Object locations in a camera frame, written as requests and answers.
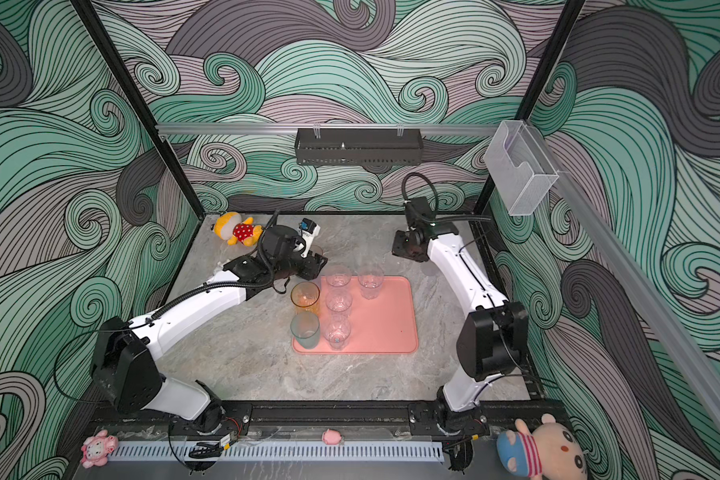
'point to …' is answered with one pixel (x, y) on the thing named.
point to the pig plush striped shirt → (550, 453)
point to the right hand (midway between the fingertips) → (401, 249)
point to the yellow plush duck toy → (230, 226)
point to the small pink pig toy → (331, 436)
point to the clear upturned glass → (370, 281)
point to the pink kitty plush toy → (95, 449)
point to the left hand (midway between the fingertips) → (322, 254)
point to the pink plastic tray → (352, 324)
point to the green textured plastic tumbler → (305, 329)
